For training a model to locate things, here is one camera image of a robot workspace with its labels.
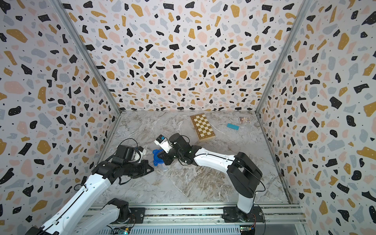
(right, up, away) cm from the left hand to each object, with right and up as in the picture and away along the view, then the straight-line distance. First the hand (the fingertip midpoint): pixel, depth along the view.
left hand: (155, 168), depth 76 cm
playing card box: (+59, +26, +41) cm, 77 cm away
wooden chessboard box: (+25, +21, +34) cm, 47 cm away
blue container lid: (0, +4, +3) cm, 5 cm away
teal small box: (+49, +21, +38) cm, 66 cm away
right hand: (+1, +6, +3) cm, 7 cm away
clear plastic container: (+1, -2, +10) cm, 10 cm away
